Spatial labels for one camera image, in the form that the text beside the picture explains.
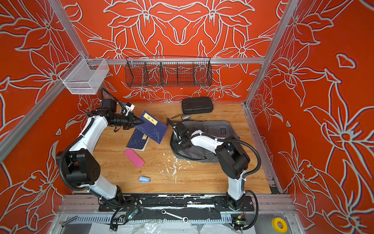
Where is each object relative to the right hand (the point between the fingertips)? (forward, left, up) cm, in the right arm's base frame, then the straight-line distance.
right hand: (177, 145), depth 90 cm
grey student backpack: (+12, -30, -1) cm, 33 cm away
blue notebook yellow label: (+5, +14, +13) cm, 20 cm away
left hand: (+6, +19, +18) cm, 27 cm away
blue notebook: (+5, +26, -2) cm, 27 cm away
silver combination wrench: (-38, -5, -4) cm, 39 cm away
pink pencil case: (-6, +27, -4) cm, 28 cm away
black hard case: (+34, -15, +1) cm, 37 cm away
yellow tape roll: (-39, -47, -3) cm, 62 cm away
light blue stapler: (-20, +18, -2) cm, 27 cm away
